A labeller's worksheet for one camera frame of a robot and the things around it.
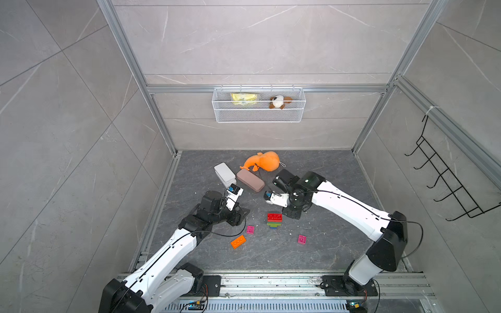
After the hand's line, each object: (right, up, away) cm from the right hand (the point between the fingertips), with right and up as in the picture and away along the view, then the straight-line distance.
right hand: (291, 207), depth 78 cm
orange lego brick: (-22, -17, +7) cm, 28 cm away
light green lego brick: (-6, -10, +7) cm, 14 cm away
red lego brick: (-6, -5, +4) cm, 9 cm away
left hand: (-19, +1, 0) cm, 19 cm away
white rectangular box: (-31, +13, +25) cm, 42 cm away
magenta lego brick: (+6, -16, +7) cm, 19 cm away
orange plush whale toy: (-7, +20, +29) cm, 36 cm away
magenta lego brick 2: (-17, -12, +8) cm, 22 cm away
